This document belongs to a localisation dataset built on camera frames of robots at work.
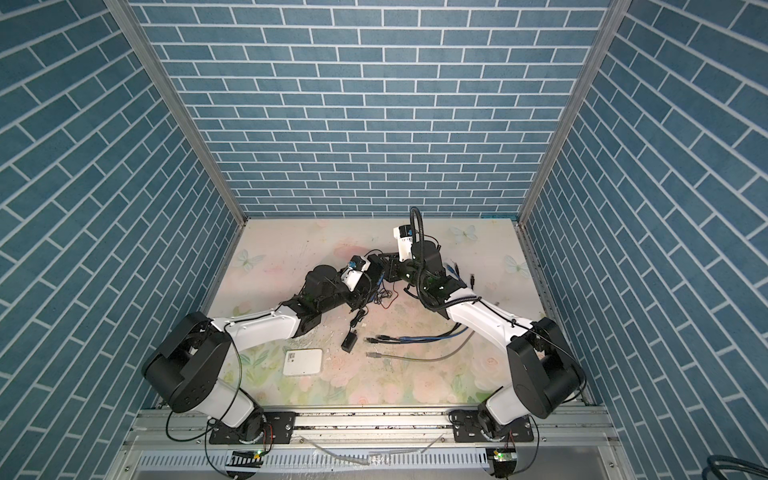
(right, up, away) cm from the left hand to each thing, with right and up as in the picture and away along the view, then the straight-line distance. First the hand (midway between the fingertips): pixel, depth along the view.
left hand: (370, 277), depth 87 cm
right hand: (+2, +6, -4) cm, 8 cm away
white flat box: (-19, -24, -3) cm, 30 cm away
